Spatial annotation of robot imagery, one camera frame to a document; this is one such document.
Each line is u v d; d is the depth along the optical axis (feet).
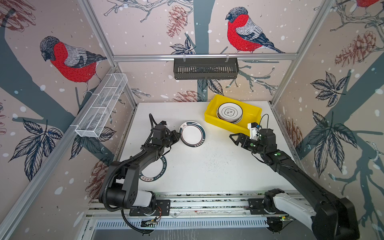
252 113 3.70
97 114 2.44
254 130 2.43
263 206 2.38
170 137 2.50
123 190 1.40
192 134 3.12
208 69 3.49
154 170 2.79
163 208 2.40
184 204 2.48
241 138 2.34
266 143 2.04
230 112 3.51
